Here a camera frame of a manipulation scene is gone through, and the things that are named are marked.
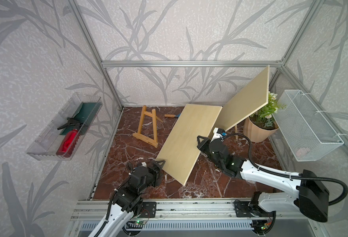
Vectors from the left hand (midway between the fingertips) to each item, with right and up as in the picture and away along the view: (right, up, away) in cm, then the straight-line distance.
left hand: (166, 168), depth 79 cm
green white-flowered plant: (+58, +29, +8) cm, 65 cm away
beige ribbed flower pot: (+54, +17, +11) cm, 57 cm away
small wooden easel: (-10, +11, +15) cm, 21 cm away
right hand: (+16, +17, -2) cm, 23 cm away
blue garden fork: (0, +29, +35) cm, 45 cm away
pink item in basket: (+67, +10, -7) cm, 68 cm away
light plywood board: (+7, +8, +1) cm, 11 cm away
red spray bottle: (-37, +17, -20) cm, 45 cm away
